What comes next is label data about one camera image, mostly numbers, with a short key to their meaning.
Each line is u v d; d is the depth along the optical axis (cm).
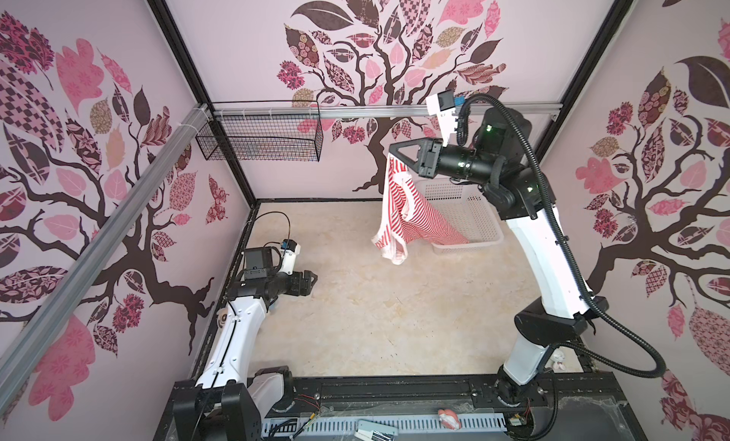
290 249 73
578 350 82
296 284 72
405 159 52
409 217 64
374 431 67
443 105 46
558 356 78
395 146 52
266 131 95
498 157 42
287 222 111
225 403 38
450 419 66
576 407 72
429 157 46
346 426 70
